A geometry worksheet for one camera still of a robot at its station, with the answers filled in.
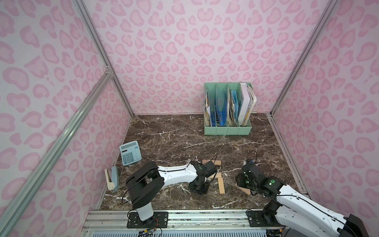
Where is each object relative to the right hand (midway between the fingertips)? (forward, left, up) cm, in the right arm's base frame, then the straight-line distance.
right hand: (237, 178), depth 83 cm
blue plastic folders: (+47, +6, -1) cm, 47 cm away
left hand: (-7, +18, -3) cm, 20 cm away
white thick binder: (+42, -9, +17) cm, 46 cm away
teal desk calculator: (+16, +66, -1) cm, 68 cm away
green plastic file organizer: (+40, +3, +16) cm, 43 cm away
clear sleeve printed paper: (+33, +16, +18) cm, 41 cm away
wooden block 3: (-4, +8, -4) cm, 10 cm away
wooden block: (+12, +11, -4) cm, 16 cm away
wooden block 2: (+3, +10, -4) cm, 11 cm away
